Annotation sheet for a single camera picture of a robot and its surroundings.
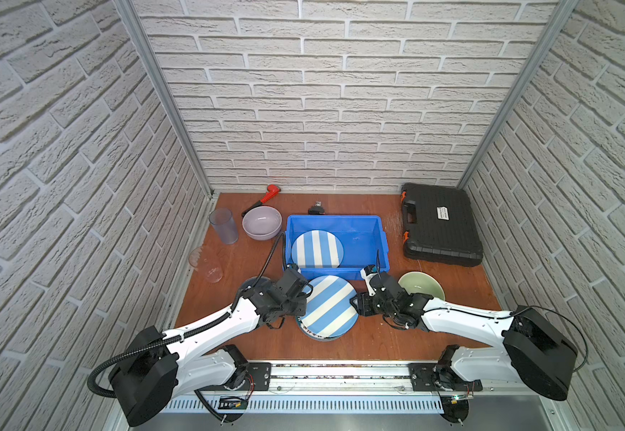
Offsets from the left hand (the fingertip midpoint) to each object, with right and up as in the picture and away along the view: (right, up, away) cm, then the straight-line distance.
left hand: (305, 299), depth 83 cm
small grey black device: (+3, +30, +31) cm, 43 cm away
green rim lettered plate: (+3, -10, -4) cm, 11 cm away
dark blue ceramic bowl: (-10, +8, -19) cm, 23 cm away
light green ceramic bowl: (+38, +4, +5) cm, 38 cm away
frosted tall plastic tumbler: (-32, +25, +15) cm, 43 cm away
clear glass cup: (-40, +11, +13) cm, 43 cm away
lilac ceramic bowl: (-19, +24, +24) cm, 39 cm away
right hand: (+16, -1, +2) cm, 16 cm away
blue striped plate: (+8, -5, 0) cm, 9 cm away
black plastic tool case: (+51, +23, +17) cm, 59 cm away
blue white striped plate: (+3, +14, +17) cm, 22 cm away
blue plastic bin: (+23, +15, +22) cm, 36 cm away
